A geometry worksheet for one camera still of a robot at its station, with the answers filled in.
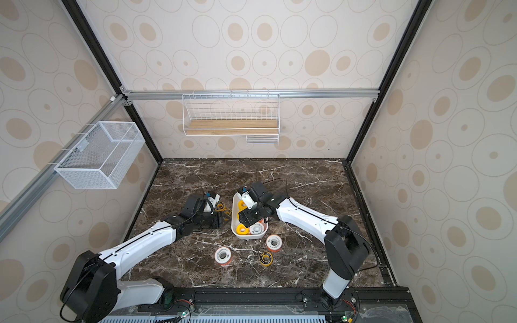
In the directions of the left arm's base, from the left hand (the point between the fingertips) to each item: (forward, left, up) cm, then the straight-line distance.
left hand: (230, 218), depth 83 cm
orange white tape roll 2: (-12, +3, -11) cm, 16 cm away
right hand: (0, -6, -1) cm, 6 cm away
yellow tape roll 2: (+12, -3, -10) cm, 16 cm away
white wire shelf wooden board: (+47, -9, +18) cm, 51 cm away
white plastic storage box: (+3, -1, -9) cm, 10 cm away
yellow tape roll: (-1, -4, -10) cm, 11 cm away
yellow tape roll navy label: (-13, -15, -11) cm, 23 cm away
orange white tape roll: (0, -11, -10) cm, 15 cm away
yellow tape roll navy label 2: (+8, +3, -9) cm, 13 cm away
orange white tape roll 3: (-6, -18, -11) cm, 22 cm away
